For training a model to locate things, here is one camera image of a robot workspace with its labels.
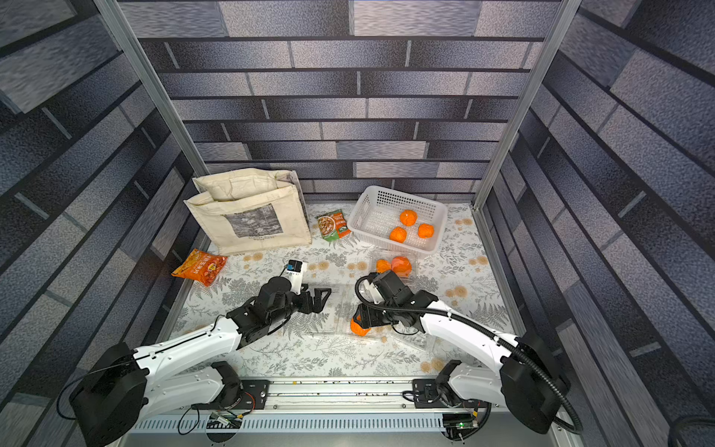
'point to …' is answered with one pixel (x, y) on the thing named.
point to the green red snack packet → (332, 225)
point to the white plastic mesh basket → (399, 221)
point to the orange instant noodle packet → (200, 266)
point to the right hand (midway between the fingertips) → (361, 314)
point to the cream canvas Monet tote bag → (248, 209)
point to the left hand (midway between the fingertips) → (322, 288)
